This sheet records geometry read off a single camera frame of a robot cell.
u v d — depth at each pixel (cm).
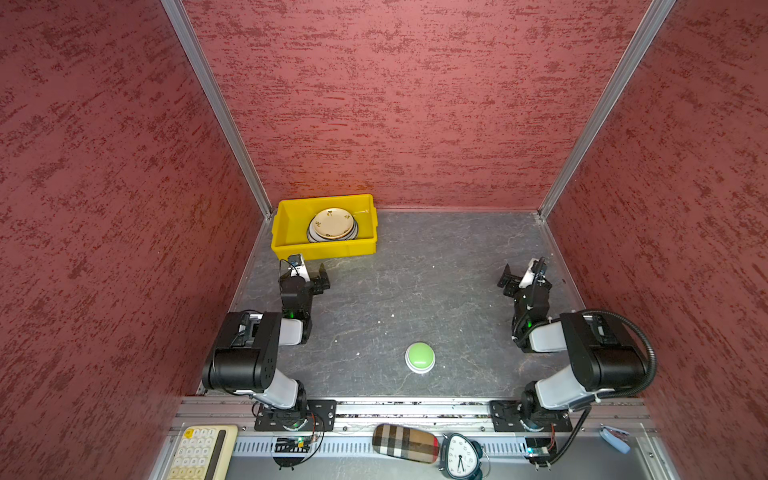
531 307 69
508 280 84
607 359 45
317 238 106
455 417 76
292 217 117
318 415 75
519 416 74
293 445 71
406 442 68
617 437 71
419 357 83
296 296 69
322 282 86
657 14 71
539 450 70
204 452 67
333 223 111
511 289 84
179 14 71
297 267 79
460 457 66
